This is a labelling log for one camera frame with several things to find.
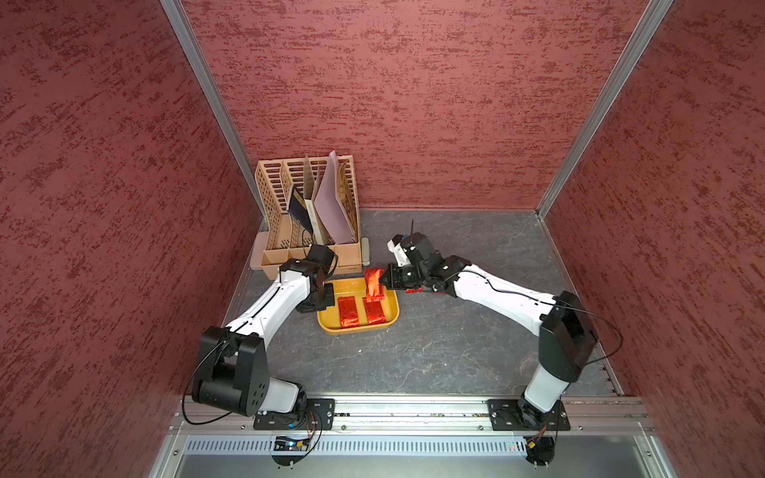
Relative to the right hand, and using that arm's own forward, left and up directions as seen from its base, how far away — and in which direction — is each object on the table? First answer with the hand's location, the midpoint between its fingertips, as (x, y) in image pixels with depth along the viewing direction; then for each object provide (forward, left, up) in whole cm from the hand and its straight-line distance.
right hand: (380, 286), depth 82 cm
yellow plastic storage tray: (-5, +16, -11) cm, 20 cm away
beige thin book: (+19, +20, +2) cm, 28 cm away
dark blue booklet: (+28, +28, +4) cm, 40 cm away
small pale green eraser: (+20, +6, -11) cm, 24 cm away
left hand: (-4, +18, -7) cm, 20 cm away
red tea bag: (-1, +1, 0) cm, 2 cm away
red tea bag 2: (-3, +2, -11) cm, 12 cm away
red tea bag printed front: (+6, -10, -14) cm, 19 cm away
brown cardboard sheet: (+35, +24, +10) cm, 44 cm away
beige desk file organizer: (+32, +39, -16) cm, 53 cm away
